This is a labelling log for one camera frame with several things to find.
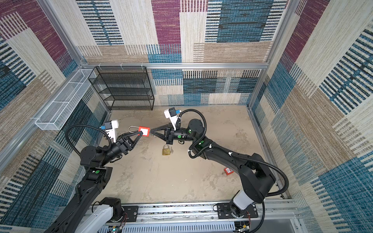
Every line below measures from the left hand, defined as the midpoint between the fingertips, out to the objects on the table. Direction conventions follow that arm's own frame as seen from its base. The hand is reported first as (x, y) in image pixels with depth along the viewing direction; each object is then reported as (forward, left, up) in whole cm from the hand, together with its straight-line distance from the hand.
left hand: (141, 132), depth 61 cm
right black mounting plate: (-24, -37, -35) cm, 56 cm away
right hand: (+1, -4, -2) cm, 4 cm away
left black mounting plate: (-23, +10, -36) cm, 44 cm away
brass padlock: (+10, -5, -34) cm, 36 cm away
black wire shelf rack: (+55, +28, -20) cm, 65 cm away
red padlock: (-4, -42, -34) cm, 54 cm away
